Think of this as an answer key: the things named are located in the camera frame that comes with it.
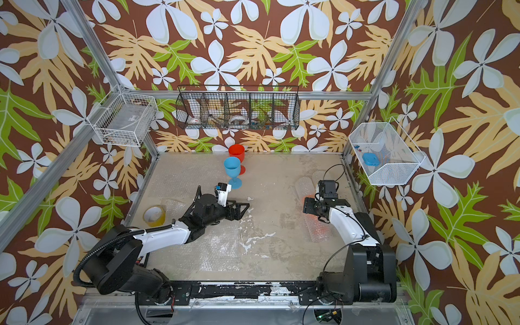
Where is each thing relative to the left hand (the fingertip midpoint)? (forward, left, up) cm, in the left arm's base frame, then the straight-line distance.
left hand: (244, 201), depth 85 cm
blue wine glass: (+19, +6, 0) cm, 20 cm away
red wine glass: (+31, +5, 0) cm, 31 cm away
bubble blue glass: (-17, +11, -12) cm, 23 cm away
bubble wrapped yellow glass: (+25, -39, -14) cm, 49 cm away
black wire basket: (+42, +4, +18) cm, 46 cm away
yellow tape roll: (-4, +38, -11) cm, 40 cm away
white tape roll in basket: (+39, +5, +14) cm, 42 cm away
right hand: (+1, -30, -6) cm, 31 cm away
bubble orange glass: (-11, -31, -7) cm, 34 cm away
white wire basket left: (+28, +52, +21) cm, 63 cm away
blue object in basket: (+13, -53, +13) cm, 56 cm away
